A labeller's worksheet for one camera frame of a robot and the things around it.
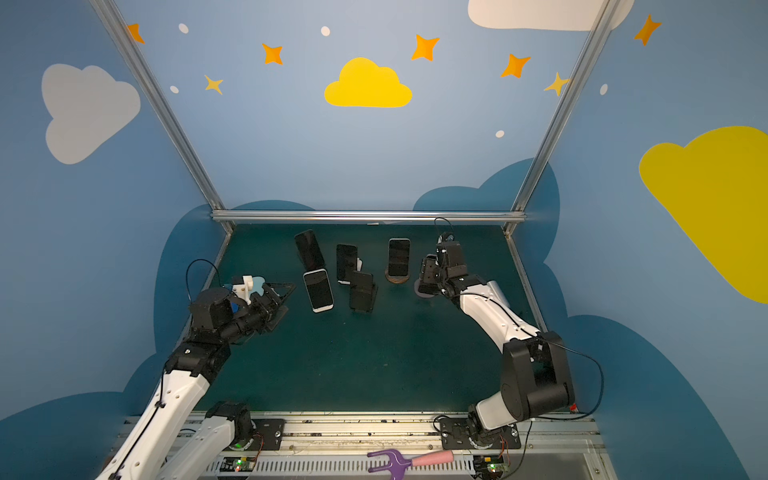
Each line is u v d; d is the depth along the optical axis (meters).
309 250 1.09
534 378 0.44
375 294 1.04
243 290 0.70
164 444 0.44
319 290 0.91
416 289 1.04
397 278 1.05
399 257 0.97
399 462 0.71
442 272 0.69
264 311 0.65
